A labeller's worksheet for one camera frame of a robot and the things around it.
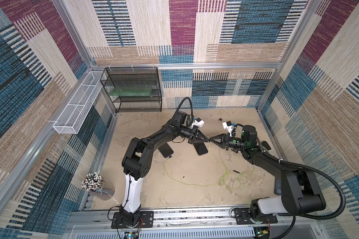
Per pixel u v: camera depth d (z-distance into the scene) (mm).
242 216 731
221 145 752
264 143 954
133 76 1012
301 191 432
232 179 862
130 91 994
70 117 936
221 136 762
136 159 533
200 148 992
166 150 974
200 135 797
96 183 674
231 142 742
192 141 794
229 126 794
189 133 776
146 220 732
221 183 848
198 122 843
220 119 1150
